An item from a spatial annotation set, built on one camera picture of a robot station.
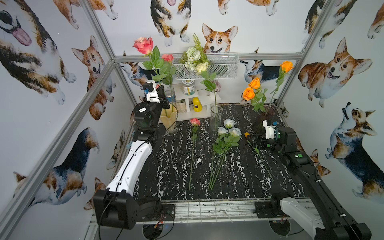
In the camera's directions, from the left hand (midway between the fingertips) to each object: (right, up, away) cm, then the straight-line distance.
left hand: (160, 82), depth 68 cm
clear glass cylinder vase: (+28, -16, +28) cm, 42 cm away
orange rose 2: (+52, -5, +20) cm, 55 cm away
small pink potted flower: (+30, +6, +32) cm, 44 cm away
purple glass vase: (+62, -11, +25) cm, 67 cm away
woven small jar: (+3, -7, +46) cm, 47 cm away
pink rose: (+14, -19, +39) cm, 45 cm away
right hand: (+47, -24, +9) cm, 53 cm away
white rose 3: (+39, -30, +31) cm, 58 cm away
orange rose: (+49, +3, +16) cm, 52 cm away
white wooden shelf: (+9, -13, +47) cm, 49 cm away
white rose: (+38, -20, +38) cm, 57 cm away
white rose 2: (+30, -35, +30) cm, 55 cm away
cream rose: (+23, +4, +18) cm, 29 cm away
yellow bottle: (+16, -7, +45) cm, 48 cm away
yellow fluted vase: (-1, -16, +19) cm, 25 cm away
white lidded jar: (+11, +3, +25) cm, 27 cm away
